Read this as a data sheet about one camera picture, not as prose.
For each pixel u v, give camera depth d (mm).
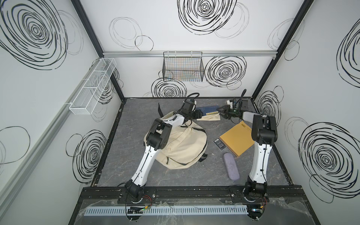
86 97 738
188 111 886
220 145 916
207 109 1099
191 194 753
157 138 642
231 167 805
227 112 958
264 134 616
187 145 879
